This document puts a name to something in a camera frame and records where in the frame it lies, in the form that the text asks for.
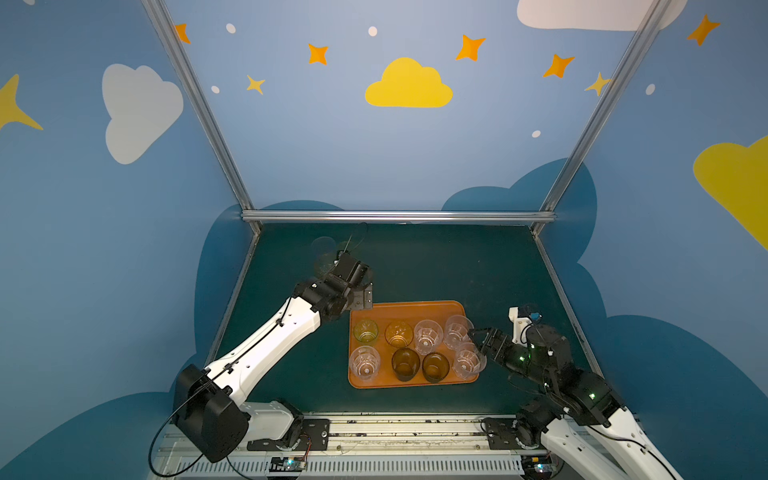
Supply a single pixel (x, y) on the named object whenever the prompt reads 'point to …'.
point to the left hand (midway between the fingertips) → (356, 293)
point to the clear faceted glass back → (364, 363)
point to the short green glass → (365, 330)
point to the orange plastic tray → (385, 312)
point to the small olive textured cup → (435, 367)
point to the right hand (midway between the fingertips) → (480, 334)
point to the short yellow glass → (399, 334)
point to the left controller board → (287, 464)
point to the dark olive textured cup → (406, 363)
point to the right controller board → (537, 467)
